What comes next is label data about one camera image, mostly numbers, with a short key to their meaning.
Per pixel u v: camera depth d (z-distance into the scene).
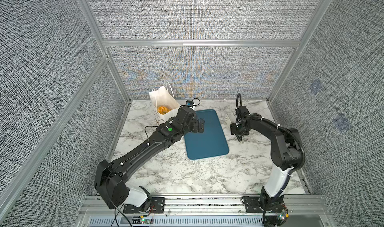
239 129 0.84
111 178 0.39
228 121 0.98
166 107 0.92
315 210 0.72
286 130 0.52
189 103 0.67
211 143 0.95
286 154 0.50
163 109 0.90
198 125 0.68
